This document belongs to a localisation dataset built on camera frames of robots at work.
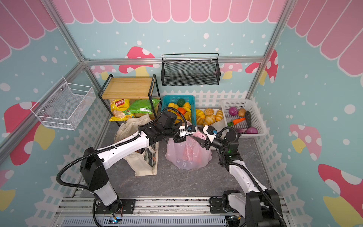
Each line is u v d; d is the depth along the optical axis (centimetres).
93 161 45
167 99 113
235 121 107
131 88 85
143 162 77
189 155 82
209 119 108
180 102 115
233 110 113
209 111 112
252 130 98
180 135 68
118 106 91
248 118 108
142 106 85
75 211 74
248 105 112
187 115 100
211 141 67
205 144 67
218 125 87
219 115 111
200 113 112
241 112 111
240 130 101
